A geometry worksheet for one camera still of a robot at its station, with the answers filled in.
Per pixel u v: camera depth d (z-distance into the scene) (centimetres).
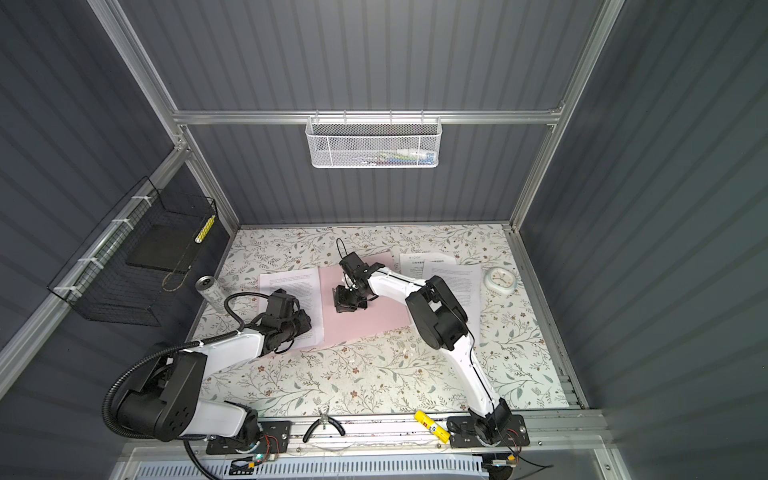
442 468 71
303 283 102
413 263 108
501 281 100
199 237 80
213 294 88
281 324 73
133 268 72
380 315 92
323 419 77
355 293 85
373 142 124
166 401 43
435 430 73
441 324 59
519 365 85
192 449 69
